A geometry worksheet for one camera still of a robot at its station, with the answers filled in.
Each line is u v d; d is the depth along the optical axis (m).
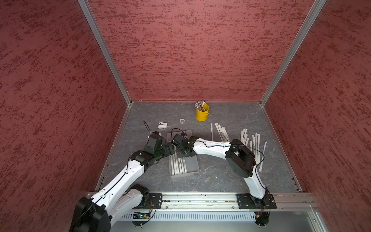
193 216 0.77
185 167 0.85
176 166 0.85
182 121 1.08
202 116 1.06
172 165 0.86
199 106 0.95
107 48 0.87
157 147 0.64
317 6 0.71
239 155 0.56
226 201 0.76
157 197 0.76
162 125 1.03
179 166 0.85
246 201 0.74
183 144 0.71
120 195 0.46
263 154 0.92
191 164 0.84
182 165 0.87
